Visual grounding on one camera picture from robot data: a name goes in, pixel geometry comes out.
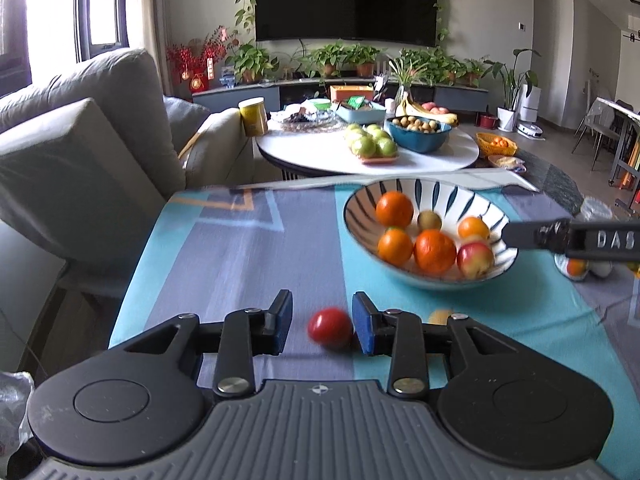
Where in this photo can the mandarin with green top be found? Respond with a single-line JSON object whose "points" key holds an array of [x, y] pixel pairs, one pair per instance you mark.
{"points": [[395, 247]]}

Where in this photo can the tray of green apples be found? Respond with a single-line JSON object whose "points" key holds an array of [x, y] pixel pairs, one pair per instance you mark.
{"points": [[372, 145]]}

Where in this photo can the red berry decoration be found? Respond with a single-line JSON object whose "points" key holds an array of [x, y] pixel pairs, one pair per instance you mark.
{"points": [[192, 57]]}

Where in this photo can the blue bowl of longans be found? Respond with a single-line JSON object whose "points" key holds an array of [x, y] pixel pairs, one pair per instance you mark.
{"points": [[417, 137]]}

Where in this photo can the large orange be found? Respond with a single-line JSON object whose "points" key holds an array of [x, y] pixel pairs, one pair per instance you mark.
{"points": [[394, 209], [435, 251]]}

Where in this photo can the teal tray with snack packets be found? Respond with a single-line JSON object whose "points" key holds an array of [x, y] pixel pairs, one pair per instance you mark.
{"points": [[357, 112]]}

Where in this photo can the grey sofa cushion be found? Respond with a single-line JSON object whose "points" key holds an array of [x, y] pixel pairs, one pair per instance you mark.
{"points": [[185, 120]]}

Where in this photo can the small white rounded object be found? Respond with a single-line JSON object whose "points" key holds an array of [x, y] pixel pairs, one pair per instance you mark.
{"points": [[602, 269]]}

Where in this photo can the green white small bowl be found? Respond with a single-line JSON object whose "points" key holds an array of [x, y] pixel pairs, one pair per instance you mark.
{"points": [[317, 105]]}

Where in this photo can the yellow tin can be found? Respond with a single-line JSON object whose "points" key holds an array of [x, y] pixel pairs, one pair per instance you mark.
{"points": [[253, 117]]}

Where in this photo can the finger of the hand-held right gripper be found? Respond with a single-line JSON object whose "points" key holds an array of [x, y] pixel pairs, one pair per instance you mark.
{"points": [[535, 235]]}

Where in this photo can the potted green plant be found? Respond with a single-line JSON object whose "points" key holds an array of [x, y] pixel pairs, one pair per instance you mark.
{"points": [[365, 60], [327, 60], [250, 62]]}

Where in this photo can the dark framed window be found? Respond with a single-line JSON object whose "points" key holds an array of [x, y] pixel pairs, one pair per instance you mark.
{"points": [[100, 10]]}

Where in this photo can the grey television cabinet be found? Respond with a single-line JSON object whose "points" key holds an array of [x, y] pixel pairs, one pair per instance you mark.
{"points": [[225, 97]]}

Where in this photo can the orange box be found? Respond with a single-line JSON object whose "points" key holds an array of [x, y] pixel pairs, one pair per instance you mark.
{"points": [[350, 92]]}

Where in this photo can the dark marble oval table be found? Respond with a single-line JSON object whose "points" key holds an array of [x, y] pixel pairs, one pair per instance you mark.
{"points": [[545, 180]]}

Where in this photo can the glass vase with grass plant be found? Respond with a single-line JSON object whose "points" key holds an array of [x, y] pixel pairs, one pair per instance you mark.
{"points": [[407, 85]]}

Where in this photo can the small olive green fruit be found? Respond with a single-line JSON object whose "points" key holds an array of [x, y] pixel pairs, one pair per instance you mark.
{"points": [[429, 221]]}

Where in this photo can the red yellow apple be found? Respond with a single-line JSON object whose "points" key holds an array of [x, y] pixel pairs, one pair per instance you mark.
{"points": [[475, 260]]}

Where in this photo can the tall plant in white pot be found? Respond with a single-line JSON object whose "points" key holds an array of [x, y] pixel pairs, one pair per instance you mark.
{"points": [[510, 85]]}

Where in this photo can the small yellowish brown fruit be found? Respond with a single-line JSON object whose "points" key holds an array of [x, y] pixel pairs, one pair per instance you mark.
{"points": [[440, 317]]}

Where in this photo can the small orange mandarin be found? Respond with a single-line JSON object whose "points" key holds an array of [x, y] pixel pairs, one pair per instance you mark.
{"points": [[473, 228]]}

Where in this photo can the black wall television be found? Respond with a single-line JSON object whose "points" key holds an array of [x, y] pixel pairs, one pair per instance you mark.
{"points": [[345, 0]]}

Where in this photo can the orange basket of mandarins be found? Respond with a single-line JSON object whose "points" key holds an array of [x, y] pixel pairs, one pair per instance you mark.
{"points": [[495, 144]]}

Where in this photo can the glass plate of dark snacks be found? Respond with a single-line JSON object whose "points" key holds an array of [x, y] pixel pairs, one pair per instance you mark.
{"points": [[302, 117]]}

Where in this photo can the hanging green vine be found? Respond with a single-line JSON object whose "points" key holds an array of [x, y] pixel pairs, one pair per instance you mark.
{"points": [[247, 0], [440, 10]]}

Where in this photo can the striped white ceramic bowl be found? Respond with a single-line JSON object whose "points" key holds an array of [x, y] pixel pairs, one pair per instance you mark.
{"points": [[370, 260]]}

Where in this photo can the round white coffee table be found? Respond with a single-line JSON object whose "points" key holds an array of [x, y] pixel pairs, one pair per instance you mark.
{"points": [[310, 152]]}

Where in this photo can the grey fabric sofa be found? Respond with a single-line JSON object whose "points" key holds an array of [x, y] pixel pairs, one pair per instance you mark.
{"points": [[75, 150]]}

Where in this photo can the beige curtain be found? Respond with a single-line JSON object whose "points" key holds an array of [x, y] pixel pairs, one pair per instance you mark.
{"points": [[145, 5]]}

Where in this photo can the red tomato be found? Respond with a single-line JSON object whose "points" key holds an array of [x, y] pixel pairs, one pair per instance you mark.
{"points": [[330, 327]]}

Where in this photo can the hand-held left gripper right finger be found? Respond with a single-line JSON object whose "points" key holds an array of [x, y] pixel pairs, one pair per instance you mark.
{"points": [[362, 325]]}

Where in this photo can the bunch of bananas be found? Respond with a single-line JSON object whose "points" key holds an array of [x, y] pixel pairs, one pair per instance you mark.
{"points": [[425, 112]]}

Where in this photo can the blue grey patterned tablecloth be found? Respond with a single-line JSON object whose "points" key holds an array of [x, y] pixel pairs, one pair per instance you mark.
{"points": [[240, 260]]}

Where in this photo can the row of leafy potted plants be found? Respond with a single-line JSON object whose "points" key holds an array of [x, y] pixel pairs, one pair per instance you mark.
{"points": [[445, 67]]}

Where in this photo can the pink snack dish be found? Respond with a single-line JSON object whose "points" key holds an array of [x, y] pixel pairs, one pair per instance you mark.
{"points": [[506, 163]]}

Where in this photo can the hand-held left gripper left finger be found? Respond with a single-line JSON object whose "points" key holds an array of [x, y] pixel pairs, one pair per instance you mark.
{"points": [[285, 320]]}

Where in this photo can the dining table with chairs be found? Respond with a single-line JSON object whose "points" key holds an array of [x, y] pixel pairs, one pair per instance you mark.
{"points": [[615, 145]]}

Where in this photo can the clear plastic bag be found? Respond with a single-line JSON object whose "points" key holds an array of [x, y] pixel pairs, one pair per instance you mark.
{"points": [[12, 410]]}

